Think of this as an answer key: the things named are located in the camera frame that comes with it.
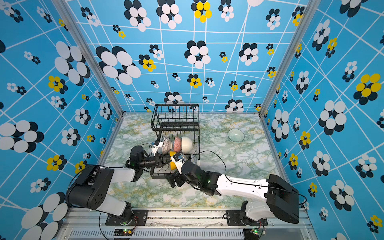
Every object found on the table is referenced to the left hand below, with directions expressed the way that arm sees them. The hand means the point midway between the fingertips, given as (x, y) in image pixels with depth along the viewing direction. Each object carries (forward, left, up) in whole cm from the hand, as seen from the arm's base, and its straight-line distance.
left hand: (174, 160), depth 81 cm
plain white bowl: (+12, -6, -3) cm, 14 cm away
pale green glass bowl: (+24, -40, -9) cm, 47 cm away
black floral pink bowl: (+11, 0, -1) cm, 11 cm away
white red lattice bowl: (+11, +6, -2) cm, 13 cm away
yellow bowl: (-2, +1, -2) cm, 3 cm away
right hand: (-7, -1, +3) cm, 7 cm away
